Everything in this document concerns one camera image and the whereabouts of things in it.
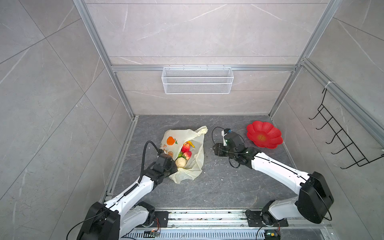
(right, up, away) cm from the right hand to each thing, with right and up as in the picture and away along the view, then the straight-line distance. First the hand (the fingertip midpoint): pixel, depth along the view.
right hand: (216, 146), depth 85 cm
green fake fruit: (-21, -7, +8) cm, 24 cm away
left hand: (-24, -10, +2) cm, 26 cm away
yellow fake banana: (-15, 0, +15) cm, 21 cm away
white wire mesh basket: (-12, +43, +16) cm, 48 cm away
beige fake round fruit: (-21, -10, +3) cm, 23 cm away
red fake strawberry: (-17, -7, +9) cm, 20 cm away
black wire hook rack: (+54, -2, -26) cm, 60 cm away
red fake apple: (-18, -2, +10) cm, 21 cm away
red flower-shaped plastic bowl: (+40, +6, +25) cm, 48 cm away
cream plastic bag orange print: (-27, +2, +2) cm, 27 cm away
